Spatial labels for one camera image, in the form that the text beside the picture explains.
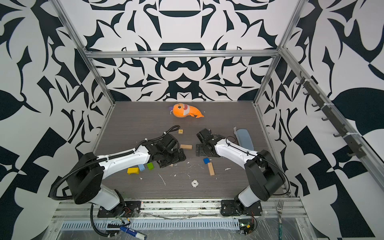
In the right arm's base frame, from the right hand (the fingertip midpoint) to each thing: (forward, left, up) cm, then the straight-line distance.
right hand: (204, 151), depth 89 cm
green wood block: (-7, +31, -3) cm, 32 cm away
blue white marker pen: (-38, +33, -2) cm, 51 cm away
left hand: (-5, +13, +3) cm, 14 cm away
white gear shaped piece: (-17, +6, -5) cm, 19 cm away
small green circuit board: (-35, -18, -6) cm, 40 cm away
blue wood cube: (-4, -1, -5) cm, 7 cm away
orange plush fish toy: (+29, +16, +4) cm, 33 cm away
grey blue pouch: (+11, -26, -5) cm, 29 cm away
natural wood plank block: (-7, +19, -3) cm, 20 cm away
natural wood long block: (-11, -4, -4) cm, 12 cm away
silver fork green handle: (-29, -35, -5) cm, 46 cm away
